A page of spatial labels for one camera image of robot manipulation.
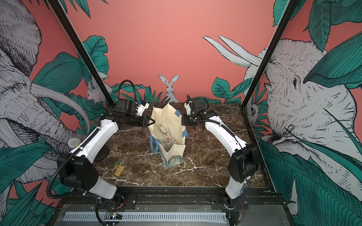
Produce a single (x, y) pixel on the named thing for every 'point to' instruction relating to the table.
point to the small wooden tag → (119, 170)
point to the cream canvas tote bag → (172, 119)
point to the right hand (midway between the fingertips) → (179, 118)
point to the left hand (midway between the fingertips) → (154, 120)
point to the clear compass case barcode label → (161, 127)
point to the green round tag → (117, 163)
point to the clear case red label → (168, 138)
